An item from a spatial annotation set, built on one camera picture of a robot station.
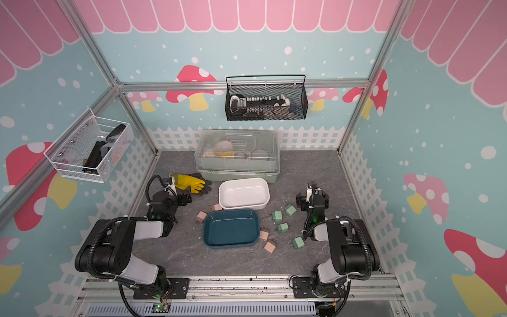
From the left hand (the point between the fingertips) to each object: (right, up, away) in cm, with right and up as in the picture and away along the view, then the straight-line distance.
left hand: (181, 189), depth 94 cm
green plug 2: (+52, -9, 0) cm, 53 cm away
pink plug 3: (+39, -19, -8) cm, 44 cm away
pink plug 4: (+42, -23, -11) cm, 49 cm away
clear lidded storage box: (+27, +17, +3) cm, 32 cm away
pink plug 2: (+18, -8, -1) cm, 20 cm away
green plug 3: (+48, -16, -7) cm, 51 cm away
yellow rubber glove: (-3, +4, +10) cm, 11 cm away
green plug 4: (+54, -21, -11) cm, 59 cm away
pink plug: (+10, -12, -2) cm, 16 cm away
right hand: (+63, -1, 0) cm, 63 cm away
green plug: (+46, -12, -2) cm, 47 cm away
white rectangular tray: (+33, -3, +8) cm, 34 cm away
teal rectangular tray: (+25, -17, -5) cm, 30 cm away
